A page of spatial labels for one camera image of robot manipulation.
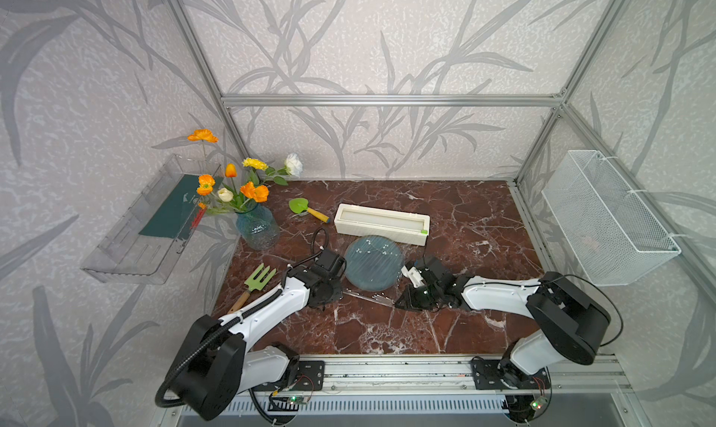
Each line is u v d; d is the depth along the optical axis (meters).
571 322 0.44
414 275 0.81
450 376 0.75
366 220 0.99
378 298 0.85
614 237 0.62
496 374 0.73
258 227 0.91
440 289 0.69
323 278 0.64
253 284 0.91
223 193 0.76
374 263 0.89
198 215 0.68
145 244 0.63
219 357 0.40
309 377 0.72
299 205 1.10
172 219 0.69
